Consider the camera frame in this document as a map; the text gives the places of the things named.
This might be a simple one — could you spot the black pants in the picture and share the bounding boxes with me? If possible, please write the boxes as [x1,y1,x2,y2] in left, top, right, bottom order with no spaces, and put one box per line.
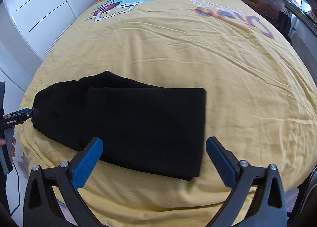
[32,71,206,181]

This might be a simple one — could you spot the person's left hand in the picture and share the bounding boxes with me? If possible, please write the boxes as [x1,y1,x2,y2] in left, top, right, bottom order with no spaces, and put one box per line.
[0,136,17,158]

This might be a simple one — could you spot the white wardrobe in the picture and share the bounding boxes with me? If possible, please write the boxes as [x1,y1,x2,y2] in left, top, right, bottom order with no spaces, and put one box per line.
[4,0,97,59]

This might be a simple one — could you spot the black bag on floor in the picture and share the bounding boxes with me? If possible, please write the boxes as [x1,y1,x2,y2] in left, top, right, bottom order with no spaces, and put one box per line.
[275,9,292,40]

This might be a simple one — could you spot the long desk by window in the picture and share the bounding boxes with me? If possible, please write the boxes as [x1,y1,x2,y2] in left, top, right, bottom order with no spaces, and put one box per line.
[282,0,317,36]

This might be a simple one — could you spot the yellow dinosaur bed cover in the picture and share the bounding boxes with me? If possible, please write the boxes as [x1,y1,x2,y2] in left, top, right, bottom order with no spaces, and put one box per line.
[20,0,316,226]

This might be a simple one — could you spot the black cable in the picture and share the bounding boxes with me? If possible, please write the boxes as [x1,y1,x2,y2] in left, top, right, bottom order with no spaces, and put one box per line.
[10,159,21,215]

